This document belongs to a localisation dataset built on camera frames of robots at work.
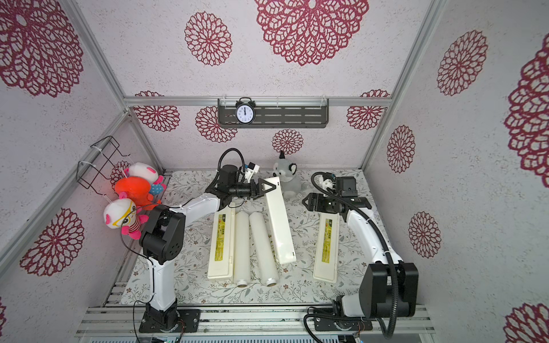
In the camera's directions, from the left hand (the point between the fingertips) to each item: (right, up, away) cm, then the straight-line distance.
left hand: (273, 190), depth 87 cm
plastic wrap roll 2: (-4, -24, 0) cm, 24 cm away
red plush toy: (-57, 0, +2) cm, 57 cm away
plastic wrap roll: (-13, -24, -1) cm, 27 cm away
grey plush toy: (+9, +2, +16) cm, 18 cm away
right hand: (+15, -4, -4) cm, 16 cm away
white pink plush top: (-58, +9, +7) cm, 59 cm away
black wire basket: (-64, +10, -11) cm, 66 cm away
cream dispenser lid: (+22, -25, 0) cm, 33 cm away
